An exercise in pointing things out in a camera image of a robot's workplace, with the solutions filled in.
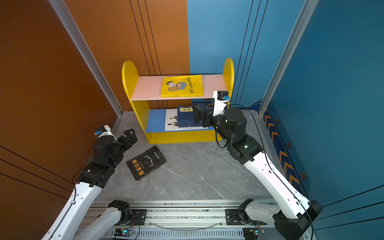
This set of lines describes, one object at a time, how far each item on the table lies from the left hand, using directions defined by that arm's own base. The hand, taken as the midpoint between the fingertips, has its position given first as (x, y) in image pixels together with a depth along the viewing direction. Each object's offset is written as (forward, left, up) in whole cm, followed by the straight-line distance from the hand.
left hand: (129, 132), depth 72 cm
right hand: (+3, -35, +16) cm, 38 cm away
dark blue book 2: (+13, -27, -8) cm, 31 cm away
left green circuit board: (-37, +2, -30) cm, 48 cm away
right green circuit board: (-37, -59, -28) cm, 75 cm away
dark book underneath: (-2, -2, -27) cm, 27 cm away
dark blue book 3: (+21, -26, -8) cm, 34 cm away
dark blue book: (+14, -27, -10) cm, 32 cm away
